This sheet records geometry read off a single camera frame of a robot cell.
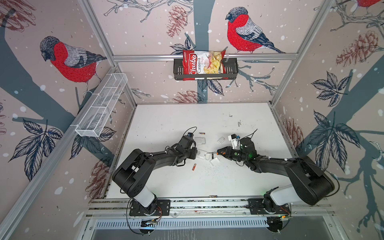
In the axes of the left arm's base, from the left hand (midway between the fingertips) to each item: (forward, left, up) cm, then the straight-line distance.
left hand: (195, 151), depth 91 cm
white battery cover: (+9, -18, -2) cm, 20 cm away
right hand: (-4, -13, +3) cm, 14 cm away
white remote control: (+10, -3, -3) cm, 11 cm away
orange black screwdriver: (-3, -13, +3) cm, 14 cm away
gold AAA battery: (+15, -5, -3) cm, 17 cm away
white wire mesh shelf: (+12, +50, +28) cm, 59 cm away
